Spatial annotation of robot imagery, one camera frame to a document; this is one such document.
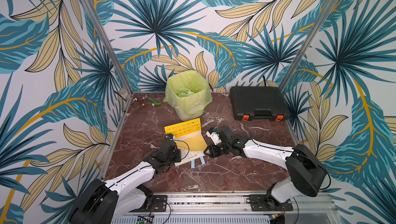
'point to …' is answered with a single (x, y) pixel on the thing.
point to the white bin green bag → (189, 93)
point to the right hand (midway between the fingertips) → (206, 151)
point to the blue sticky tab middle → (202, 160)
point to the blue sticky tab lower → (193, 163)
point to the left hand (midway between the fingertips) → (179, 153)
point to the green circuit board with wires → (147, 219)
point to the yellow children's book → (190, 139)
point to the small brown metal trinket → (143, 105)
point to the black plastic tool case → (258, 103)
